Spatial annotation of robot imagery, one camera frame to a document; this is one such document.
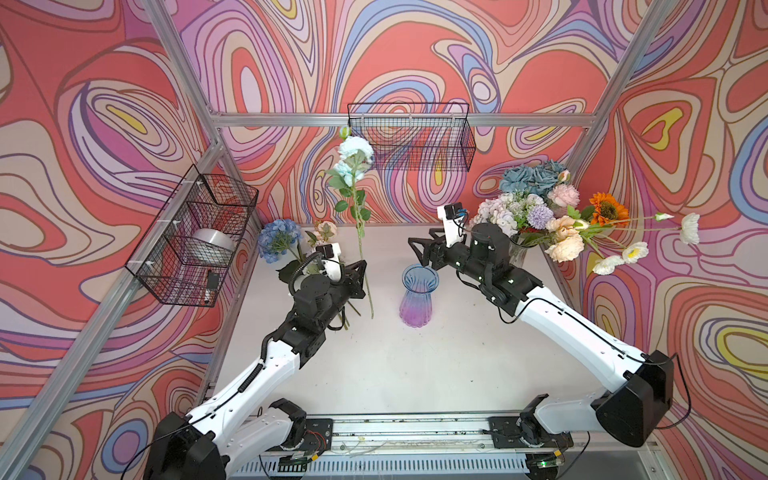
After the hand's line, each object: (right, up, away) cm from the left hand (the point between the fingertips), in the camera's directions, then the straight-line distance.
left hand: (369, 261), depth 73 cm
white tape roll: (-38, +4, -3) cm, 38 cm away
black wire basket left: (-47, +16, +8) cm, 50 cm away
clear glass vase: (+46, +2, +20) cm, 50 cm away
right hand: (+13, +5, 0) cm, 14 cm away
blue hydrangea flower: (-35, +7, +33) cm, 49 cm away
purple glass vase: (+14, -6, +11) cm, 19 cm away
